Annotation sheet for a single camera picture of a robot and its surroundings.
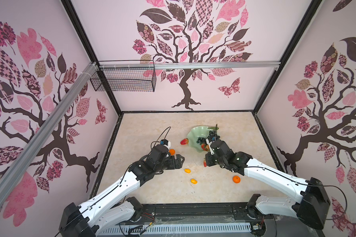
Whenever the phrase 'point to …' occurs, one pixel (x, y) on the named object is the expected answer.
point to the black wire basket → (124, 80)
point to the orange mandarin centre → (172, 151)
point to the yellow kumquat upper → (187, 171)
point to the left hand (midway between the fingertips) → (177, 162)
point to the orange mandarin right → (236, 179)
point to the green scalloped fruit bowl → (201, 131)
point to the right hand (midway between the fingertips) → (205, 154)
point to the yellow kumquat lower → (194, 181)
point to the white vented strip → (176, 229)
